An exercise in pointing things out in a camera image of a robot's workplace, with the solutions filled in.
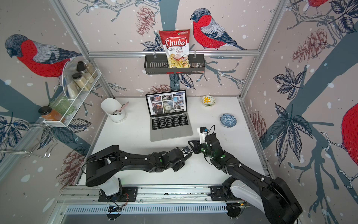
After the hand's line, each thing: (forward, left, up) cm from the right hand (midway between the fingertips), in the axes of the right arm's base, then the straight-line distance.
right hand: (190, 141), depth 83 cm
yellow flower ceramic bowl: (+43, -16, -9) cm, 46 cm away
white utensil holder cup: (+26, +58, -1) cm, 64 cm away
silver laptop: (+23, +16, -10) cm, 30 cm away
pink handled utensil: (+24, +48, +3) cm, 54 cm away
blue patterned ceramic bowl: (+23, -29, -9) cm, 38 cm away
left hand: (-7, +4, -9) cm, 12 cm away
